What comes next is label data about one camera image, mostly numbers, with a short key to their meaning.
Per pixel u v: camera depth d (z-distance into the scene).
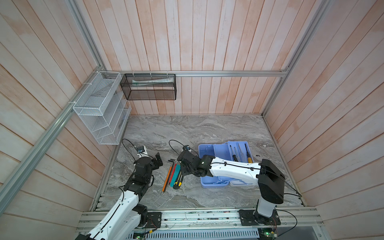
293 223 0.74
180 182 0.86
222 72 1.94
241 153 0.86
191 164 0.61
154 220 0.73
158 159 0.76
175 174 0.88
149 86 1.04
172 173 0.89
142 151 0.70
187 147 0.75
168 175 0.88
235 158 0.83
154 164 0.75
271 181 0.45
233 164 0.52
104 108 0.72
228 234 0.70
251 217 0.73
